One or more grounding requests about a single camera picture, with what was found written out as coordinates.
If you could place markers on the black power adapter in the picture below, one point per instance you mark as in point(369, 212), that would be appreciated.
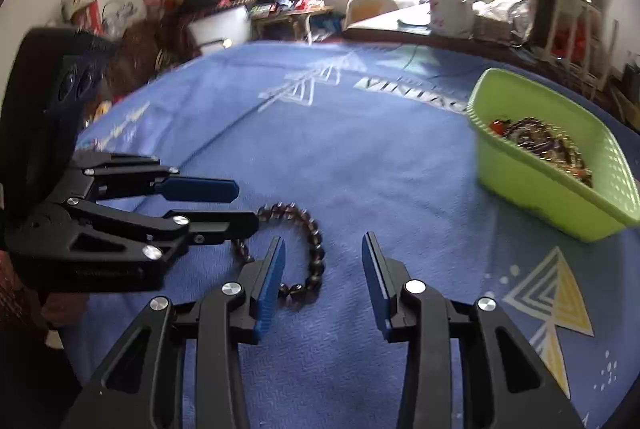
point(632, 79)

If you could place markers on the clear plastic bag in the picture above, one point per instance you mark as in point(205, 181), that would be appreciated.
point(500, 11)

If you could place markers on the white storage bin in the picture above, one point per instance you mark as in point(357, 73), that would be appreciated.
point(220, 29)

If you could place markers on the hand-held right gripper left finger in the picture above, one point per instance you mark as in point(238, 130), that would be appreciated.
point(270, 284)

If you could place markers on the person's left hand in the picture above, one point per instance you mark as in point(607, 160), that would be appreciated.
point(65, 309)

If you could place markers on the green plastic basket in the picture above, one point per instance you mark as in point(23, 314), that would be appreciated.
point(530, 194)

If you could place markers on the white enamel mug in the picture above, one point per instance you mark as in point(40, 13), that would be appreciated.
point(452, 16)

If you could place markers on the red and white sack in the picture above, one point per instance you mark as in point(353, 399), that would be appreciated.
point(85, 9)

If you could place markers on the pile of mixed beaded jewelry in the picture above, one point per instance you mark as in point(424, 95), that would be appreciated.
point(535, 139)

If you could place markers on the yellow toy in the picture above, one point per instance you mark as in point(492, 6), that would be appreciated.
point(102, 109)

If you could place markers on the low wooden table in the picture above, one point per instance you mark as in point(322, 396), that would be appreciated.
point(295, 11)

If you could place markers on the white chair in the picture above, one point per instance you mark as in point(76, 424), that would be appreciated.
point(367, 6)

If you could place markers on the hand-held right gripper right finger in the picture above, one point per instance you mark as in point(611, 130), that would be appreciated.
point(376, 279)

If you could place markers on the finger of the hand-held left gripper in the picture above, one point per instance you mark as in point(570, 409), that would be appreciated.
point(200, 190)
point(220, 227)

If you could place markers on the blue printed blanket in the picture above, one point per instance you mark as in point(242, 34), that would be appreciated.
point(350, 169)

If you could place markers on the brown wooden desk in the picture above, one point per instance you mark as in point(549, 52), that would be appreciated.
point(380, 31)

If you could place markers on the white rack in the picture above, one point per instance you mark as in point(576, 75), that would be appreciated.
point(570, 39)

